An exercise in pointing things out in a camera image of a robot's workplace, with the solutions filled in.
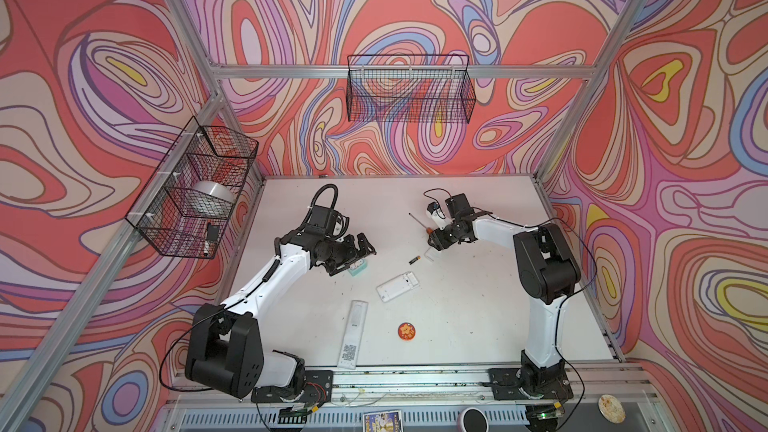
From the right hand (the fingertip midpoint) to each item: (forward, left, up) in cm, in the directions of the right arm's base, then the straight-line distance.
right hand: (440, 242), depth 102 cm
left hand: (-13, +24, +14) cm, 31 cm away
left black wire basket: (-7, +66, +34) cm, 74 cm away
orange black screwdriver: (+4, +4, +2) cm, 6 cm away
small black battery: (-7, +9, +2) cm, 12 cm away
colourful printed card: (-50, +20, +3) cm, 54 cm away
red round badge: (-29, +14, +1) cm, 32 cm away
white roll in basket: (-4, +61, +34) cm, 69 cm away
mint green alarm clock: (-10, +28, +3) cm, 30 cm away
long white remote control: (-34, +29, +2) cm, 45 cm away
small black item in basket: (-12, +62, +27) cm, 69 cm away
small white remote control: (-17, +16, +3) cm, 23 cm away
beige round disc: (-49, -34, 0) cm, 59 cm away
